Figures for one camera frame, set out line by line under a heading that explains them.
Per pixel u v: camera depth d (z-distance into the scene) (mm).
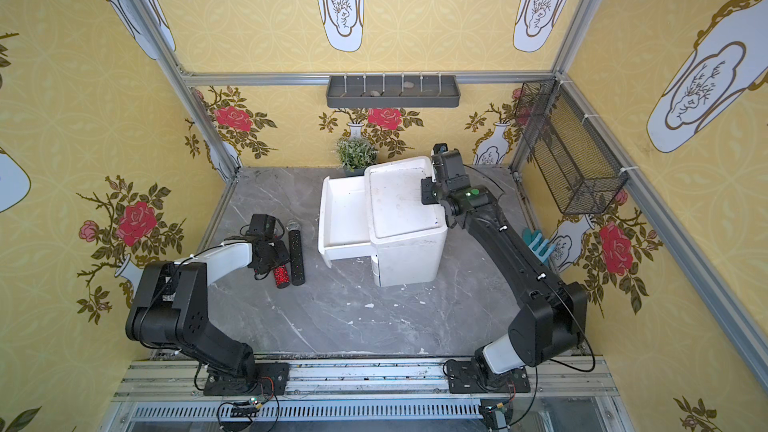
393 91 926
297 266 927
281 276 888
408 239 717
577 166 662
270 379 730
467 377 733
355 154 1029
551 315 405
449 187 595
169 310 456
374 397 719
